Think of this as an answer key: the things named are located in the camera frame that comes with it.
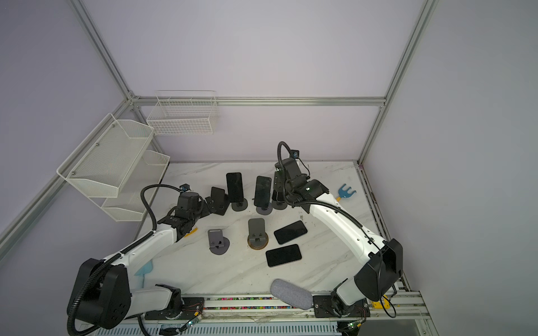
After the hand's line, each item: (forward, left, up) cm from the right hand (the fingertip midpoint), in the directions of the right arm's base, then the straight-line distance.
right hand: (281, 178), depth 79 cm
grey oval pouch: (-35, -4, -24) cm, 43 cm away
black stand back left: (+2, +29, -19) cm, 34 cm away
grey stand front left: (-17, +26, -21) cm, 38 cm away
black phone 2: (-19, 0, -28) cm, 34 cm away
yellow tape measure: (-39, -33, -25) cm, 57 cm away
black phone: (-9, -4, -26) cm, 28 cm away
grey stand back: (+5, +20, -26) cm, 33 cm away
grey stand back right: (+5, +1, -27) cm, 28 cm away
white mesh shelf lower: (-2, +66, -14) cm, 67 cm away
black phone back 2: (+6, +8, -16) cm, 19 cm away
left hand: (-2, +34, -15) cm, 38 cm away
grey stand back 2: (+2, +8, -27) cm, 28 cm away
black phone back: (+8, +21, -15) cm, 27 cm away
